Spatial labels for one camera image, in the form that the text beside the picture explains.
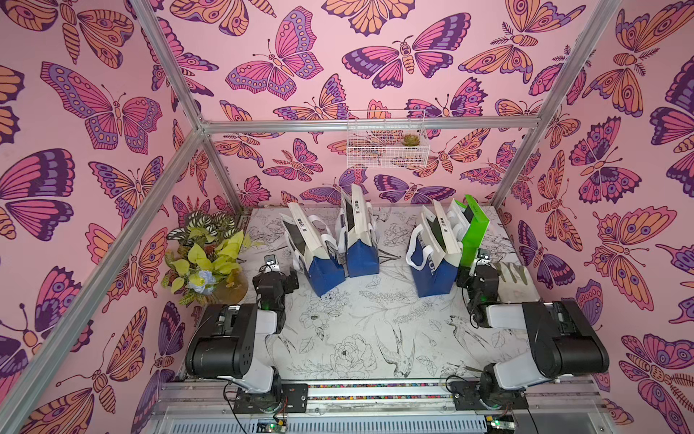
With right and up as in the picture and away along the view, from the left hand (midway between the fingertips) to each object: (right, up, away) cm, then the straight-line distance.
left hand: (280, 267), depth 95 cm
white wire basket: (+38, +45, +11) cm, 60 cm away
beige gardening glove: (+82, -6, -1) cm, 83 cm away
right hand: (+68, +1, -1) cm, 68 cm away
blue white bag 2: (+27, +12, -10) cm, 31 cm away
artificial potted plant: (-17, +5, -19) cm, 25 cm away
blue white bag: (+15, +9, -20) cm, 27 cm away
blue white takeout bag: (+49, +7, -18) cm, 53 cm away
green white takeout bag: (+63, +16, -15) cm, 67 cm away
